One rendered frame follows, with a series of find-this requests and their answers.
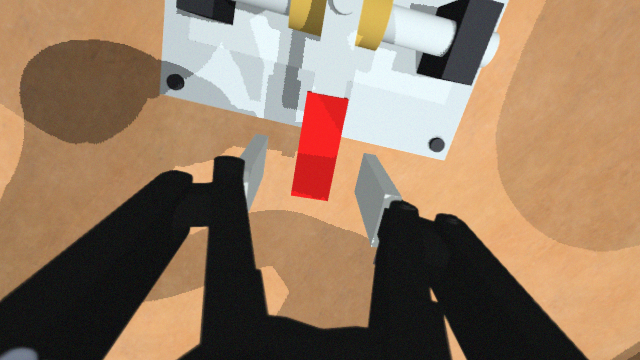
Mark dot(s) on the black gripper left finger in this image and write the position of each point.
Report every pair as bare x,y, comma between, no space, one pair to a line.
78,304

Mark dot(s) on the light grey mounting plate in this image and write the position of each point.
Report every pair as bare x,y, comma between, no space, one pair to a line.
234,81

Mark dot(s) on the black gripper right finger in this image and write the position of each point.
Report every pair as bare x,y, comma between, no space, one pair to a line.
489,312

